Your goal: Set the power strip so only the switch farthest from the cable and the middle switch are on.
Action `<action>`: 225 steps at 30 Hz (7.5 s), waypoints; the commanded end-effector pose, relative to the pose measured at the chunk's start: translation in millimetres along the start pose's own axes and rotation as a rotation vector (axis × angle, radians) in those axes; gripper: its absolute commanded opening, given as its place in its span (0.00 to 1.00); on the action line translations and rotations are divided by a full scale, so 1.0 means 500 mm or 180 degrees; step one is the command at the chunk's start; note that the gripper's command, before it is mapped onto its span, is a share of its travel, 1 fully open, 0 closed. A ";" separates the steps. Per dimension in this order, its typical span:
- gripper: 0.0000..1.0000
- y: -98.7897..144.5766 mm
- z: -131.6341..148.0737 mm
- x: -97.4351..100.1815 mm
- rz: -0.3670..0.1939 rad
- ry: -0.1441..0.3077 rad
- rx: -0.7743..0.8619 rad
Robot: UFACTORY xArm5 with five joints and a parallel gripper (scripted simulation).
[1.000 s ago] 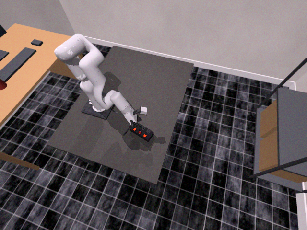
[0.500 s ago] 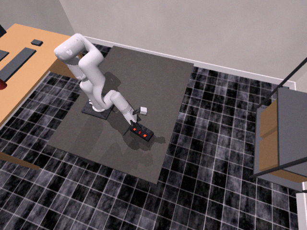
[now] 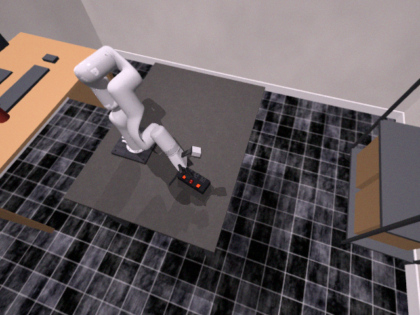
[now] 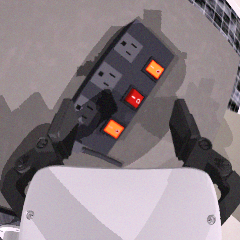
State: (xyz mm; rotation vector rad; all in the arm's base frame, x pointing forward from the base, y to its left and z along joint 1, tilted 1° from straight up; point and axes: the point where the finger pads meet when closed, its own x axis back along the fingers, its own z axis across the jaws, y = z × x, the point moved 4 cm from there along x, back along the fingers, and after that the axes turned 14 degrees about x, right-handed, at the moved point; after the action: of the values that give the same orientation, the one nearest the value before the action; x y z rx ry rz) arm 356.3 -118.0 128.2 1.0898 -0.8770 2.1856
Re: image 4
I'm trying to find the black power strip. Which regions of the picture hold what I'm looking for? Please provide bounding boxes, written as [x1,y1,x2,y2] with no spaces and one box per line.
[72,19,175,167]

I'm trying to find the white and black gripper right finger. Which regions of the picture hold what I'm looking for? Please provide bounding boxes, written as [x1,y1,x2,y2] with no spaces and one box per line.
[169,99,240,226]

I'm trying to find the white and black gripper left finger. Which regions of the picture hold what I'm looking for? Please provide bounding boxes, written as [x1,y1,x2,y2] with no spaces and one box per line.
[0,98,79,220]

